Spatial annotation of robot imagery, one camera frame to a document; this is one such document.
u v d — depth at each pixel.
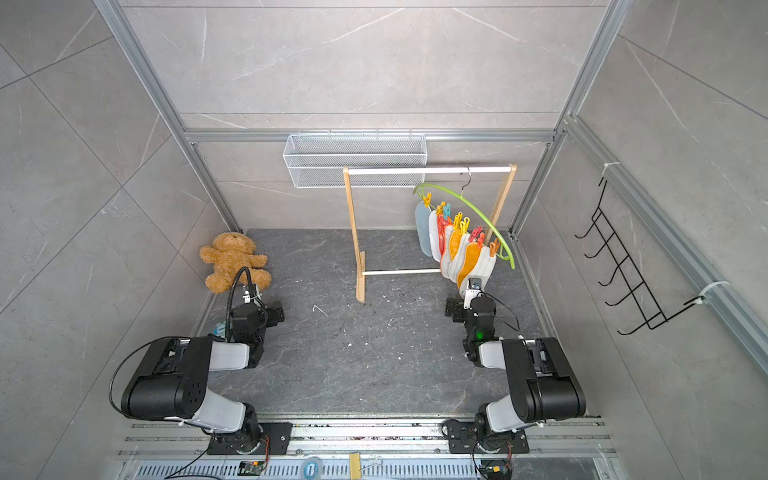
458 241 0.88
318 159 1.01
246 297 0.80
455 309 0.84
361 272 1.05
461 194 0.78
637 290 0.63
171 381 0.45
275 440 0.73
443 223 0.90
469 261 0.88
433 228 0.96
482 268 0.86
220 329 0.91
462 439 0.73
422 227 1.00
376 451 0.73
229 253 1.03
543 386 0.44
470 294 0.82
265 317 0.77
